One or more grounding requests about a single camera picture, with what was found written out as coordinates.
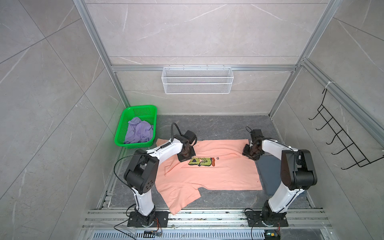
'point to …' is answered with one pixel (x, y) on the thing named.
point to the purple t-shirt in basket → (138, 131)
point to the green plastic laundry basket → (146, 112)
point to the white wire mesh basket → (197, 80)
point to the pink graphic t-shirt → (218, 164)
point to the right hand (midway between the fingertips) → (245, 153)
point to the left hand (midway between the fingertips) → (191, 154)
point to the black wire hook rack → (330, 123)
